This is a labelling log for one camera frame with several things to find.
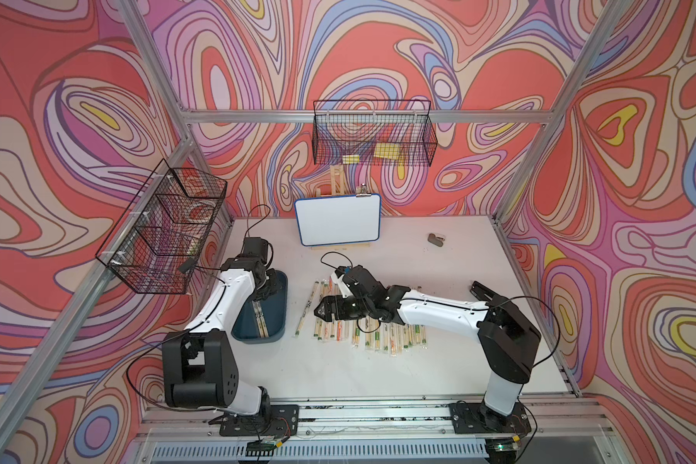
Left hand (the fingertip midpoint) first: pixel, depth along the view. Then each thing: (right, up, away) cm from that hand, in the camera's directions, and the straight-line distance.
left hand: (271, 289), depth 88 cm
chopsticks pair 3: (+33, -16, +1) cm, 37 cm away
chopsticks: (-4, -11, +3) cm, 12 cm away
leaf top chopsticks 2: (+17, -3, +11) cm, 20 cm away
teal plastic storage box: (0, -7, +3) cm, 8 cm away
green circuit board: (+2, -37, -17) cm, 41 cm away
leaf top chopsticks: (+14, -11, +3) cm, 19 cm away
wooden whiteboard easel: (+20, +32, +6) cm, 38 cm away
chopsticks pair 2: (+30, -16, 0) cm, 34 cm away
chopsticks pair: (+26, -14, +1) cm, 30 cm away
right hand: (+18, -8, -6) cm, 20 cm away
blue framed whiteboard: (+20, +22, +11) cm, 32 cm away
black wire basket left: (-26, +13, -14) cm, 33 cm away
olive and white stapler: (+58, +15, +23) cm, 64 cm away
